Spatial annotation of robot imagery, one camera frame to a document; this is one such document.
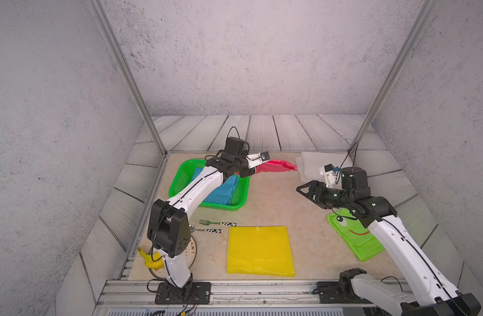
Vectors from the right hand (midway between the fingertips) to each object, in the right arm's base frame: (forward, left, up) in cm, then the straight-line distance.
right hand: (302, 192), depth 71 cm
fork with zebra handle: (0, +39, -25) cm, 46 cm away
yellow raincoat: (-12, +15, -26) cm, 32 cm away
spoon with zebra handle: (-3, +45, -24) cm, 51 cm away
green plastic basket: (+22, +54, -17) cm, 61 cm away
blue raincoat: (+14, +32, -22) cm, 41 cm away
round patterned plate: (-14, +44, -25) cm, 52 cm away
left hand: (+18, +16, -2) cm, 24 cm away
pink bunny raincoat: (+12, +9, +1) cm, 15 cm away
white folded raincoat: (+35, -13, -24) cm, 44 cm away
